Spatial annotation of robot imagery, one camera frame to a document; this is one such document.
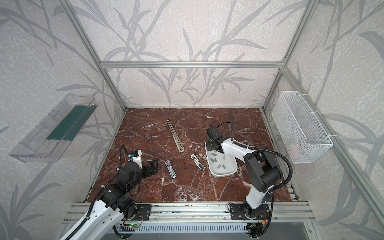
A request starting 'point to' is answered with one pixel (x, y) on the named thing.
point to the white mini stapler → (198, 162)
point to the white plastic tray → (230, 162)
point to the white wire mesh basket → (305, 138)
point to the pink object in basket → (294, 150)
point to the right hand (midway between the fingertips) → (212, 139)
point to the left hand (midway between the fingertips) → (154, 157)
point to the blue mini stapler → (170, 169)
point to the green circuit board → (134, 225)
